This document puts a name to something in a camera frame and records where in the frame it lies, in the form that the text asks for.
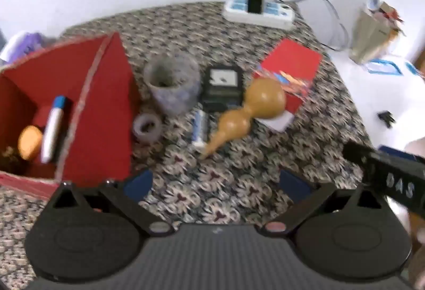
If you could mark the tan gourd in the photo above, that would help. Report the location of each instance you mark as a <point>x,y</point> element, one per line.
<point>265,97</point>

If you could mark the black digital scale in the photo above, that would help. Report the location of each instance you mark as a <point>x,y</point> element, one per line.
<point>220,90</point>

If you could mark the tape roll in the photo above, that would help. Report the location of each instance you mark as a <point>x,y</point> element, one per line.
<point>156,134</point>

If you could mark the blue and white tube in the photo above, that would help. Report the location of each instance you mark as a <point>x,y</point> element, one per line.
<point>200,127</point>

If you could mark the beige gift bag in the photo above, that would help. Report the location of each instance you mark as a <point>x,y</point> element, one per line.
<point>368,34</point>

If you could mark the white low table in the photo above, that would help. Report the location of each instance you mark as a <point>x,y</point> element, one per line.
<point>381,90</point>

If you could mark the white power strip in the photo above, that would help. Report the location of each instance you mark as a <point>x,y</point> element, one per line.
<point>239,16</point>

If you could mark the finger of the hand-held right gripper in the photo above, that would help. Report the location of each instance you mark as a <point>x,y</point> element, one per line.
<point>355,152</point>

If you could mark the red cardboard box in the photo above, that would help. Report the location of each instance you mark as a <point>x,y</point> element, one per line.
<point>113,84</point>

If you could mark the floral patterned blanket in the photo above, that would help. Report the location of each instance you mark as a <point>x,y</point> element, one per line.
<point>232,170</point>

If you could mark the orange round object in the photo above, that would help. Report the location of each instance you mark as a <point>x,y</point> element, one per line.
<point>30,142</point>

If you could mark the small black clip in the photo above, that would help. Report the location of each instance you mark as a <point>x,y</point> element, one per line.
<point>386,118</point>

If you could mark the red packet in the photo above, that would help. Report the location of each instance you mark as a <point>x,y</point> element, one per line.
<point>292,57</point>

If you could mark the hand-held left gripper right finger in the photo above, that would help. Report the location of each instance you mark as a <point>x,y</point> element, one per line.
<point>292,183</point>

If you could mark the purple plastic bag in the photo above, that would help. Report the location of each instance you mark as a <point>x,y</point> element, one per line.
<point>23,44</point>

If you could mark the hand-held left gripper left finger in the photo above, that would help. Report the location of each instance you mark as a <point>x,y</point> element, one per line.
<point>139,182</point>

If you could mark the white marker with blue cap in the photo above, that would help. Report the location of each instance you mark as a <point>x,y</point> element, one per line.
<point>53,130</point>

